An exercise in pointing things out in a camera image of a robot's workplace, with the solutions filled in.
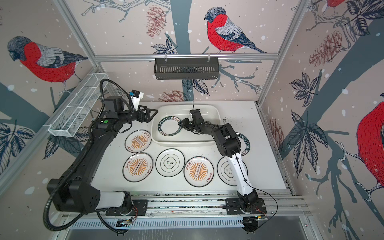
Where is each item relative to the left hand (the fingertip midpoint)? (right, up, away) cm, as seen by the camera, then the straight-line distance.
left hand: (150, 108), depth 75 cm
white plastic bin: (+34, -2, +35) cm, 49 cm away
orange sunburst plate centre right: (+25, -37, +11) cm, 46 cm away
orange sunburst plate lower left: (-12, -35, +13) cm, 39 cm away
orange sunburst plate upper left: (-16, -21, +24) cm, 35 cm away
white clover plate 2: (+41, -37, +11) cm, 56 cm away
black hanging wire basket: (+17, +31, +32) cm, 48 cm away
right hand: (+12, -11, +30) cm, 34 cm away
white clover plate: (+8, -33, +15) cm, 37 cm away
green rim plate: (+4, -11, +30) cm, 32 cm away
